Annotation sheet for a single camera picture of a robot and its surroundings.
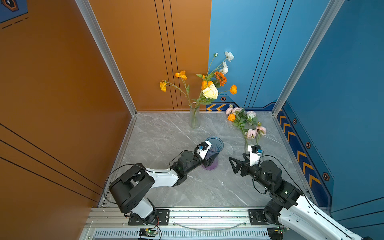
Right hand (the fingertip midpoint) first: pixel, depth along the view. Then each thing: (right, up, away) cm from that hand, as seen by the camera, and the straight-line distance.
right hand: (234, 157), depth 73 cm
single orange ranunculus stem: (+8, +22, +39) cm, 45 cm away
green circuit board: (-42, -35, -3) cm, 55 cm away
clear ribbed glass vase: (-20, +21, +32) cm, 43 cm away
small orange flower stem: (+2, +36, +11) cm, 38 cm away
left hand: (-9, +4, +6) cm, 12 cm away
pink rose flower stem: (+22, +11, +30) cm, 38 cm away
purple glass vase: (-8, +5, +5) cm, 11 cm away
